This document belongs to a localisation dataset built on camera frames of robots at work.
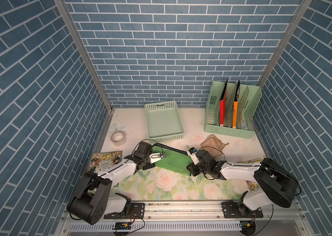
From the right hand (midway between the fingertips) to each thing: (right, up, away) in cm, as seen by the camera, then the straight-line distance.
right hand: (188, 167), depth 88 cm
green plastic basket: (-17, +27, +24) cm, 40 cm away
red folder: (+21, +37, -1) cm, 42 cm away
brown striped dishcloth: (+17, +12, +8) cm, 22 cm away
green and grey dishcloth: (-8, +3, +3) cm, 9 cm away
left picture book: (-53, +3, +3) cm, 54 cm away
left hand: (-22, +6, +3) cm, 23 cm away
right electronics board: (+27, -24, -18) cm, 40 cm away
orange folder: (+28, +34, -2) cm, 44 cm away
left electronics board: (-34, -24, -17) cm, 45 cm away
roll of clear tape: (-48, +16, +14) cm, 52 cm away
